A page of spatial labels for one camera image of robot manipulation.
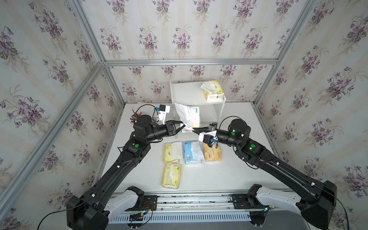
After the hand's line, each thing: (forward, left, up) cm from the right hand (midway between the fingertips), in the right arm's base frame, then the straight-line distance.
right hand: (197, 125), depth 63 cm
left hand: (0, +4, 0) cm, 4 cm away
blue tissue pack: (+1, +1, -29) cm, 29 cm away
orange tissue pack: (+2, -12, -32) cm, 34 cm away
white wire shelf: (+24, +3, -2) cm, 24 cm away
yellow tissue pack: (-13, +13, -31) cm, 36 cm away
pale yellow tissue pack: (+2, +14, -32) cm, 35 cm away
